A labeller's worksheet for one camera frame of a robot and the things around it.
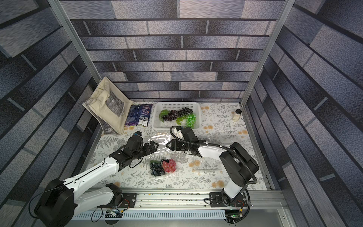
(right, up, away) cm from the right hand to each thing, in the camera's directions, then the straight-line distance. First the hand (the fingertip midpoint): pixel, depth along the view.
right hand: (167, 145), depth 87 cm
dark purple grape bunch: (+2, +19, +19) cm, 27 cm away
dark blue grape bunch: (-6, -11, -7) cm, 14 cm away
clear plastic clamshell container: (-4, +3, +1) cm, 5 cm away
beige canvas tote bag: (-41, +25, +8) cm, 48 cm away
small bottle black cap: (+50, +18, +17) cm, 56 cm away
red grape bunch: (+2, -11, -8) cm, 14 cm away
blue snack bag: (-25, +19, +20) cm, 37 cm away
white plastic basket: (-10, +25, +20) cm, 33 cm away
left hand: (-7, 0, -3) cm, 8 cm away
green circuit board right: (+35, -32, -16) cm, 50 cm away
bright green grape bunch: (+16, +15, +16) cm, 27 cm away
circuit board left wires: (-26, -32, -16) cm, 44 cm away
